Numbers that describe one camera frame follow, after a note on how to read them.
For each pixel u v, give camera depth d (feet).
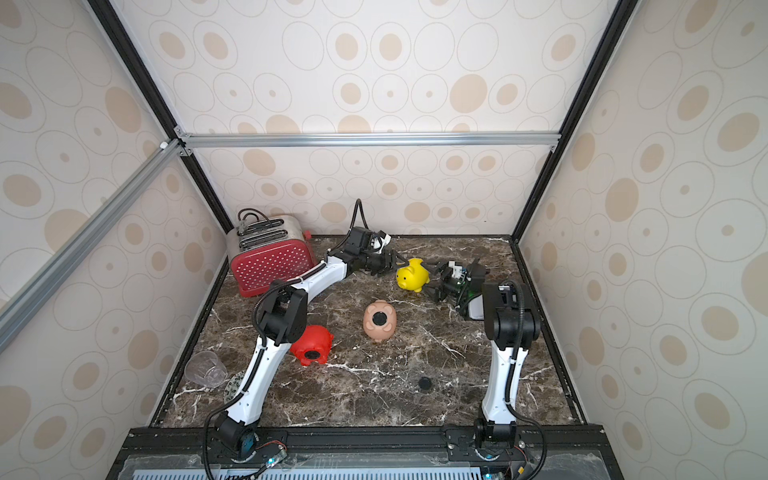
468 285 2.72
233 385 2.61
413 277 3.19
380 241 2.94
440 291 3.07
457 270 3.18
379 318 2.88
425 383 2.74
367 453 2.40
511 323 1.87
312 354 2.73
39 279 1.81
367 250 3.01
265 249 3.02
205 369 2.78
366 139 2.94
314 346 2.67
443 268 3.02
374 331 2.80
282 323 2.12
